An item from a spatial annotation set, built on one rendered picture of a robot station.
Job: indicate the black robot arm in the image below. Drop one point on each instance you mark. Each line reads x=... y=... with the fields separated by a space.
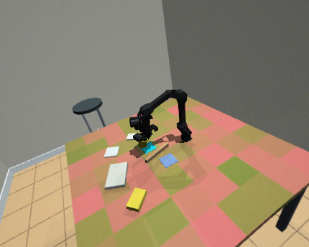
x=146 y=110

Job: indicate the yellow rectangular block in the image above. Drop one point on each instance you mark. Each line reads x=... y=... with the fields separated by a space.
x=137 y=199

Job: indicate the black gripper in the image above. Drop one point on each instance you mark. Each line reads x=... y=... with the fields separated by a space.
x=145 y=132

